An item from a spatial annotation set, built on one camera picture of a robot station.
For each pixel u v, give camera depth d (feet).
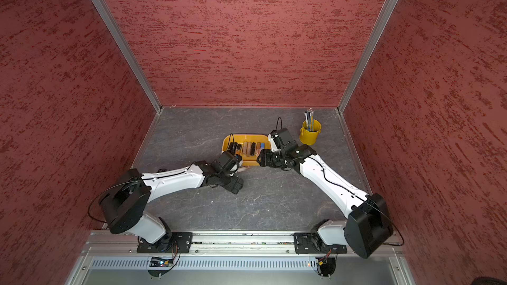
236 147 3.29
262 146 3.33
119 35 2.88
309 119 3.20
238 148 3.28
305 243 2.43
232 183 2.58
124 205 1.44
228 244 2.48
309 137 3.28
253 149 3.31
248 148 3.28
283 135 2.03
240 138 3.42
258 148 3.29
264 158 2.33
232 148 3.30
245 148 3.29
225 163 2.26
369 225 1.30
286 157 1.95
